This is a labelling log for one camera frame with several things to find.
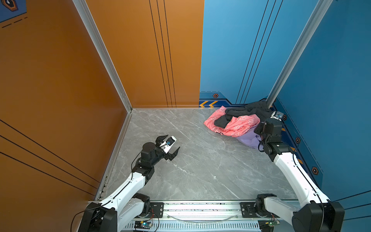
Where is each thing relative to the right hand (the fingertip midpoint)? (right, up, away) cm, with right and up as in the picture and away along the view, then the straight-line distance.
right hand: (261, 122), depth 79 cm
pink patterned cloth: (-10, -3, +10) cm, 15 cm away
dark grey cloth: (+19, +11, +40) cm, 46 cm away
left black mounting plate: (-57, -45, -6) cm, 73 cm away
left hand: (-50, -10, +3) cm, 51 cm away
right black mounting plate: (-10, -45, -7) cm, 46 cm away
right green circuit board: (0, -49, -10) cm, 50 cm away
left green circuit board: (-65, -51, -8) cm, 83 cm away
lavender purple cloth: (-2, -10, +6) cm, 12 cm away
